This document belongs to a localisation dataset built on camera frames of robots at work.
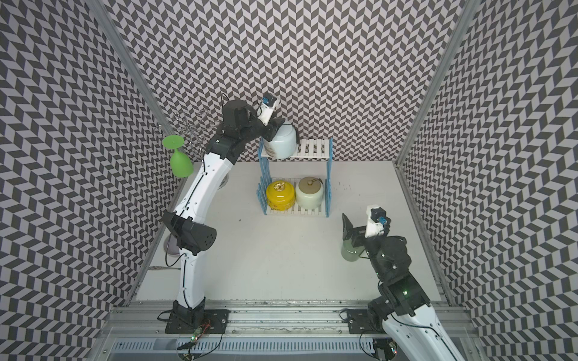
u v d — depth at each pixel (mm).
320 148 1185
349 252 826
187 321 640
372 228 591
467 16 679
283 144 776
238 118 588
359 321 739
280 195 940
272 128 680
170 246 845
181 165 890
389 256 499
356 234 601
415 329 478
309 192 929
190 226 516
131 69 841
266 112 650
